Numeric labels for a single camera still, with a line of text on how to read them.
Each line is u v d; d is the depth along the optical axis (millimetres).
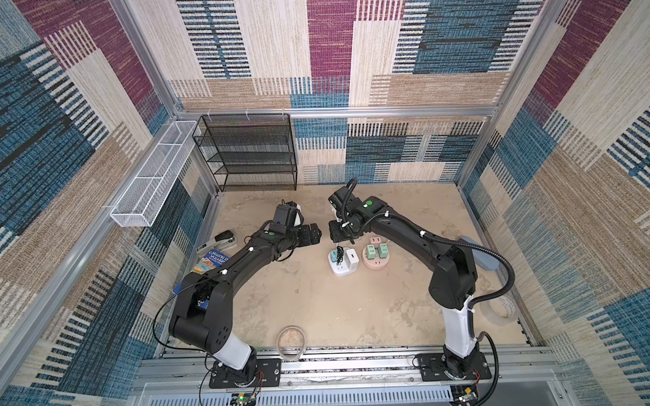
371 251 912
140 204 707
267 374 758
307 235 794
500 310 844
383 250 916
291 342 790
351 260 874
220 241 996
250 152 1110
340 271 916
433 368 729
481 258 916
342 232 748
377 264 932
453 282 521
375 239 616
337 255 871
